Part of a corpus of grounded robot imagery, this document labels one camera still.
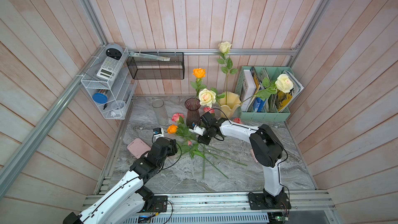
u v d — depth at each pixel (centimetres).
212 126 73
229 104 87
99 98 76
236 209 73
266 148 52
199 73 82
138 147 90
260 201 73
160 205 73
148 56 91
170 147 60
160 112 94
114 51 80
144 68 107
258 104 95
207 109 76
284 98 101
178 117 103
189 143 93
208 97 69
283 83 65
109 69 77
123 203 56
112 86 73
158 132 69
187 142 92
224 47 83
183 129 98
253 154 55
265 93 73
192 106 93
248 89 90
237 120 100
